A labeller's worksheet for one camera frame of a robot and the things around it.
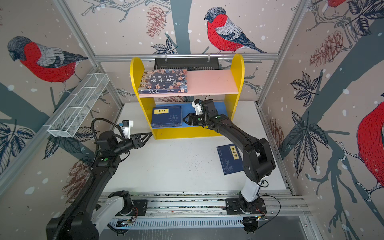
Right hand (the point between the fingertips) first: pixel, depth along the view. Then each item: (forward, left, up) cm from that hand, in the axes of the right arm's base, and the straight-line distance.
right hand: (185, 121), depth 85 cm
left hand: (-13, +17, +5) cm, 22 cm away
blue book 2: (-13, -27, -21) cm, 37 cm away
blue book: (+5, +12, -1) cm, 13 cm away
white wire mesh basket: (-6, +56, +13) cm, 58 cm away
